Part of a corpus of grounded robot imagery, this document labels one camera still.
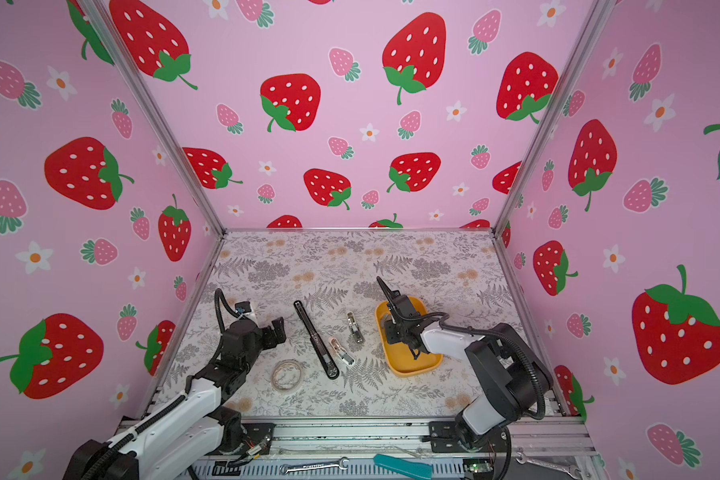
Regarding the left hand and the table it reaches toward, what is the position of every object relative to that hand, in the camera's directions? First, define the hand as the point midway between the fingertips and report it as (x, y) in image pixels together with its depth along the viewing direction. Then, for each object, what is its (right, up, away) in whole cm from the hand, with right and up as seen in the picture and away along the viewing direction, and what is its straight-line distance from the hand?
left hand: (269, 321), depth 87 cm
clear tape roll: (+5, -15, -1) cm, 16 cm away
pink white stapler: (+22, -9, +1) cm, 24 cm away
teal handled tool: (+41, -32, -16) cm, 55 cm away
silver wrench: (+10, -32, -17) cm, 37 cm away
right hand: (+37, -3, +7) cm, 37 cm away
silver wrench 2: (+77, -32, -17) cm, 85 cm away
